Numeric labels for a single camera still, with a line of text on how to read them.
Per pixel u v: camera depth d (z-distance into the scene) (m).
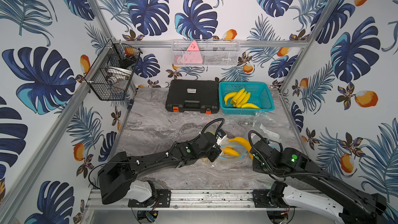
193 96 1.08
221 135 0.68
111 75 0.82
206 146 0.59
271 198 0.66
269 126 1.00
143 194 0.61
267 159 0.53
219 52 0.92
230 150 0.86
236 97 1.12
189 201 0.74
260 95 1.15
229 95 1.14
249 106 1.04
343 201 0.42
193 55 0.90
